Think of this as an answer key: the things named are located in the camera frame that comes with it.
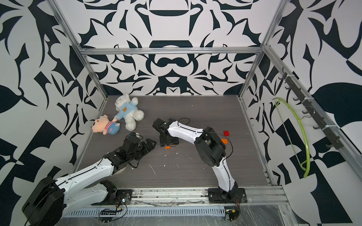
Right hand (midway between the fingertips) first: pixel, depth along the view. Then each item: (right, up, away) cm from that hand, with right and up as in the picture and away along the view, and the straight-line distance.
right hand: (167, 141), depth 91 cm
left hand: (-8, +1, -7) cm, 11 cm away
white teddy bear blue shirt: (-30, +21, +10) cm, 38 cm away
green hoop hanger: (+60, -1, -34) cm, 69 cm away
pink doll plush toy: (-42, +11, +2) cm, 44 cm away
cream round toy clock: (-17, -5, -31) cm, 36 cm away
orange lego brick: (+1, -1, -8) cm, 8 cm away
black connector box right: (+35, -31, -20) cm, 51 cm away
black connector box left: (-27, -32, -23) cm, 48 cm away
